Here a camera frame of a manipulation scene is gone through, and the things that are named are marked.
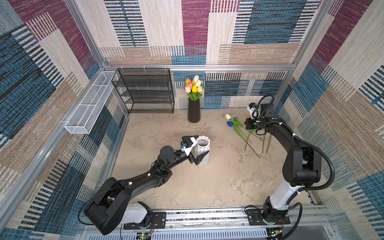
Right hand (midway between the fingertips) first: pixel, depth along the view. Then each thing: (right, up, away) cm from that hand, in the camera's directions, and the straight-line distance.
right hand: (246, 123), depth 93 cm
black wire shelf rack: (-67, +24, +15) cm, 73 cm away
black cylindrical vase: (-32, +9, +13) cm, 36 cm away
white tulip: (-36, +19, -5) cm, 41 cm away
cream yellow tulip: (+15, -12, +9) cm, 21 cm away
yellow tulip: (-32, +20, -4) cm, 38 cm away
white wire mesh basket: (-84, +2, -21) cm, 87 cm away
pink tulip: (-34, +22, -4) cm, 41 cm away
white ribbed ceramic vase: (-28, -12, -19) cm, 36 cm away
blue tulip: (-6, -1, +15) cm, 16 cm away
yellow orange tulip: (-36, +26, +1) cm, 45 cm away
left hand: (-28, -9, -19) cm, 35 cm away
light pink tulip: (-29, +20, -6) cm, 35 cm away
